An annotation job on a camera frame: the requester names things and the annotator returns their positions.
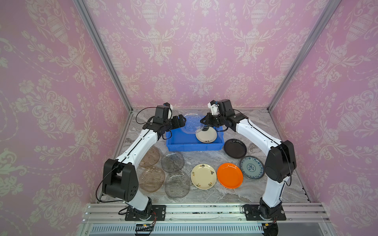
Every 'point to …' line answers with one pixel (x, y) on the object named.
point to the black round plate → (235, 148)
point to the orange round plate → (230, 175)
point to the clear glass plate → (193, 125)
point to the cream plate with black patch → (206, 134)
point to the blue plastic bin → (179, 140)
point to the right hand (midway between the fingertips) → (200, 120)
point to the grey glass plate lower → (177, 184)
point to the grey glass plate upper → (172, 162)
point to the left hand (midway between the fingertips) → (181, 121)
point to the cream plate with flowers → (203, 176)
